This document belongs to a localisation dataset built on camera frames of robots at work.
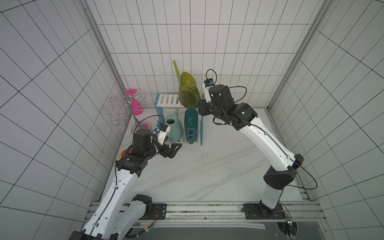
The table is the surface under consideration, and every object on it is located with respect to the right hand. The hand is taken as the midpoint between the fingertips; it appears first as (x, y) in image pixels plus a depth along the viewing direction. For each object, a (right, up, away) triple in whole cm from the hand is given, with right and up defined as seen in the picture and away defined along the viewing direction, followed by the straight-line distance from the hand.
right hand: (194, 102), depth 68 cm
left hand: (-12, -20, +5) cm, 24 cm away
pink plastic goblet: (-37, 0, +24) cm, 44 cm away
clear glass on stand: (-48, -9, +19) cm, 52 cm away
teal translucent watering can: (-2, -11, +18) cm, 22 cm away
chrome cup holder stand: (-40, +1, +17) cm, 43 cm away
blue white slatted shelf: (-19, +3, +18) cm, 27 cm away
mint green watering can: (-11, -16, +23) cm, 30 cm away
